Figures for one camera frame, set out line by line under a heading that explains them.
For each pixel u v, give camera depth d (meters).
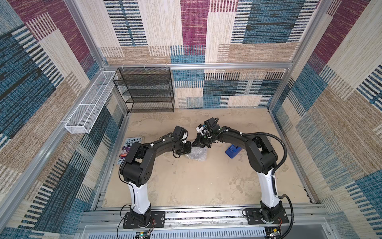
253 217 0.73
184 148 0.85
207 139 0.85
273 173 0.57
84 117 0.71
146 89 1.09
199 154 0.92
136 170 0.50
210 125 0.81
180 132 0.80
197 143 0.86
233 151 0.91
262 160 0.55
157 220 0.73
